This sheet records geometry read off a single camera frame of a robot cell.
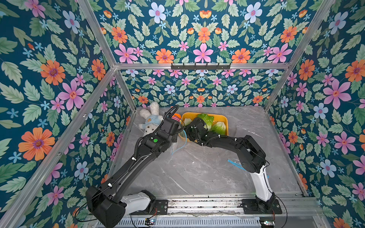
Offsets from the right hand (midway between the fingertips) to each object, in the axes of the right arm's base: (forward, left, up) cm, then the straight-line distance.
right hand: (186, 125), depth 95 cm
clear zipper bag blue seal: (-15, +1, +4) cm, 16 cm away
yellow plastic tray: (+11, 0, -4) cm, 12 cm away
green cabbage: (+6, -15, -2) cm, 17 cm away
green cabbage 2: (+1, -22, -3) cm, 23 cm away
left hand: (-14, +6, +12) cm, 20 cm away
